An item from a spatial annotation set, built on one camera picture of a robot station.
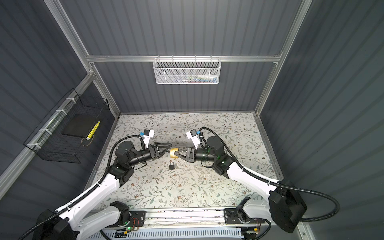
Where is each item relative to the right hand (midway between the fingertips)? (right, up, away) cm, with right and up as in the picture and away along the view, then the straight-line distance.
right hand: (177, 156), depth 68 cm
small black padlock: (-7, -12, +24) cm, 27 cm away
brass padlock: (-2, +1, 0) cm, 3 cm away
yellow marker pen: (-43, +11, +6) cm, 45 cm away
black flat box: (-50, +14, +7) cm, 53 cm away
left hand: (-3, +4, +1) cm, 5 cm away
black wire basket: (-56, +9, +3) cm, 57 cm away
